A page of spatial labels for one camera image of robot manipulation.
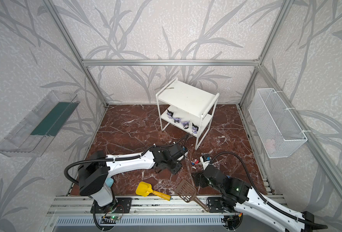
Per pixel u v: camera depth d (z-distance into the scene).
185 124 0.82
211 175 0.56
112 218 0.71
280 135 0.60
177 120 0.87
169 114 0.88
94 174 0.44
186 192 0.78
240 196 0.52
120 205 0.72
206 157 0.68
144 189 0.78
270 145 0.73
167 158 0.62
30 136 0.64
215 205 0.73
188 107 0.76
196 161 0.87
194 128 0.80
